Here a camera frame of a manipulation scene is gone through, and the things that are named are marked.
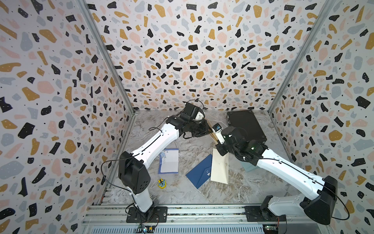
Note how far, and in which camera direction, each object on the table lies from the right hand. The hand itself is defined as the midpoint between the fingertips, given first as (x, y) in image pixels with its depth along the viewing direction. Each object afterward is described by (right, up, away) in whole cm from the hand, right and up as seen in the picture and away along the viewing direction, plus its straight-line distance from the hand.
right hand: (218, 140), depth 77 cm
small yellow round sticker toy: (-31, -25, +7) cm, 41 cm away
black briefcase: (+27, +11, +34) cm, 45 cm away
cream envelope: (+3, -18, +14) cm, 23 cm away
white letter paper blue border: (-29, -15, +17) cm, 37 cm away
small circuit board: (-36, -42, -6) cm, 56 cm away
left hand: (-2, +5, 0) cm, 6 cm away
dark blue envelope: (-8, -20, +10) cm, 24 cm away
